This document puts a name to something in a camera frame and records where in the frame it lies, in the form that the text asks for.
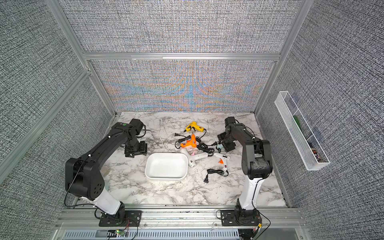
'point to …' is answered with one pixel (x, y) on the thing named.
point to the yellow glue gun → (195, 127)
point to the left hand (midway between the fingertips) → (143, 153)
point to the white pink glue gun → (193, 156)
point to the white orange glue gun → (224, 172)
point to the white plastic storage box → (166, 166)
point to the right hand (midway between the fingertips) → (221, 139)
